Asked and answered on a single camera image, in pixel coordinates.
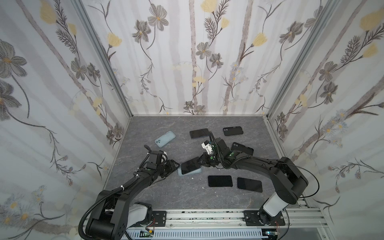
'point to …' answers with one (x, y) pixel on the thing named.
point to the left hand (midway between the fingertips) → (176, 162)
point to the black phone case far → (233, 130)
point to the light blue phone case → (180, 173)
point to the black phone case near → (237, 146)
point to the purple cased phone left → (220, 181)
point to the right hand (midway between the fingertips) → (192, 159)
